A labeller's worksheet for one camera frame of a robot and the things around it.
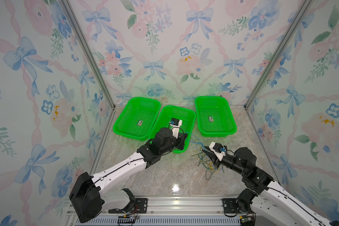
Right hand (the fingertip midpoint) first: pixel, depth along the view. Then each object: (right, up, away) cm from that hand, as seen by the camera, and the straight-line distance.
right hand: (206, 147), depth 70 cm
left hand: (-8, +6, +2) cm, 11 cm away
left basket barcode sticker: (-42, +11, +38) cm, 58 cm away
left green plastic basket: (-45, +14, +40) cm, 61 cm away
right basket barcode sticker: (+14, +15, +41) cm, 45 cm away
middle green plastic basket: (-22, +17, +38) cm, 47 cm away
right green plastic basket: (+17, +16, +43) cm, 49 cm away
